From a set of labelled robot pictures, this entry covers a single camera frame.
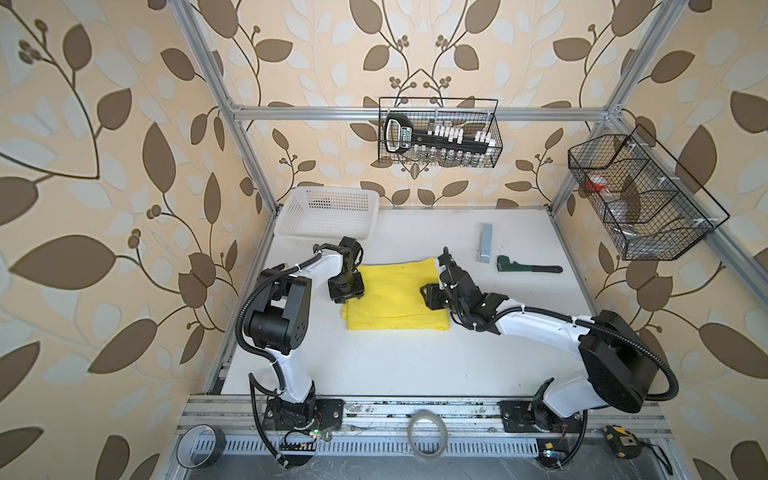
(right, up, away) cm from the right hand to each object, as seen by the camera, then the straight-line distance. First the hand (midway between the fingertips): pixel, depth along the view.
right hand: (427, 289), depth 87 cm
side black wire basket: (+54, +23, -12) cm, 60 cm away
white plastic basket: (-37, +26, +34) cm, 56 cm away
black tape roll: (-56, -35, -16) cm, 68 cm away
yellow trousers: (-10, -4, +7) cm, 13 cm away
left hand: (-21, -3, +7) cm, 23 cm away
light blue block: (+23, +13, +19) cm, 33 cm away
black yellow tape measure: (+44, -33, -19) cm, 58 cm away
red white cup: (+46, +30, -6) cm, 55 cm away
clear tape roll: (0, -31, -11) cm, 32 cm away
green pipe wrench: (+28, +6, +15) cm, 33 cm away
